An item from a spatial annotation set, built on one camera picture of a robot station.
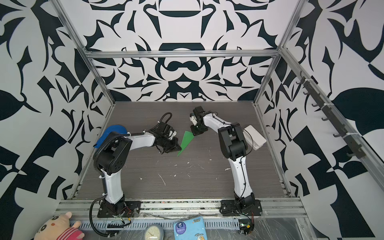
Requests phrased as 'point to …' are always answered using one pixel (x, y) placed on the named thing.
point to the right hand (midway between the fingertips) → (197, 130)
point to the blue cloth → (116, 128)
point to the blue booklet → (192, 228)
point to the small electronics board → (246, 226)
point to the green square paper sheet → (188, 136)
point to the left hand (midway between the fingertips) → (183, 146)
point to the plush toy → (59, 227)
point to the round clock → (154, 232)
